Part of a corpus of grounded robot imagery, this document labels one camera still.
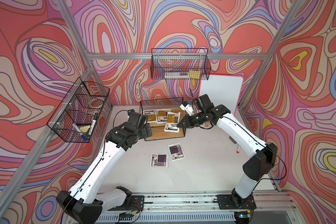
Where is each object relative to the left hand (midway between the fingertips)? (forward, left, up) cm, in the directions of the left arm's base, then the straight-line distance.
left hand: (143, 130), depth 74 cm
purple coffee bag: (-1, -19, -24) cm, 30 cm away
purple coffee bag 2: (-6, -7, -25) cm, 27 cm away
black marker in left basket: (-1, +24, +6) cm, 25 cm away
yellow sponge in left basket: (0, +30, +2) cm, 30 cm away
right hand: (+1, -20, -1) cm, 20 cm away
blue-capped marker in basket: (-4, +30, +1) cm, 31 cm away
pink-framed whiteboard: (+35, -52, 0) cm, 63 cm away
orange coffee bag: (+7, -16, +1) cm, 18 cm away
